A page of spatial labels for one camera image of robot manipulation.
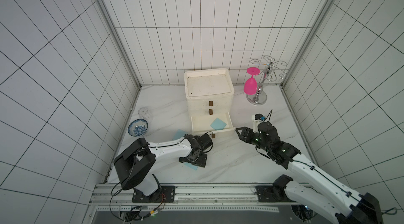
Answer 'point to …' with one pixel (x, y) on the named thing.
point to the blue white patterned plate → (138, 127)
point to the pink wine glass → (250, 84)
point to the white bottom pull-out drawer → (201, 124)
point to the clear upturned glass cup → (143, 113)
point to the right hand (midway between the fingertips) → (233, 131)
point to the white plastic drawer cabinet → (210, 93)
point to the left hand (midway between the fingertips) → (190, 164)
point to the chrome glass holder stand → (270, 72)
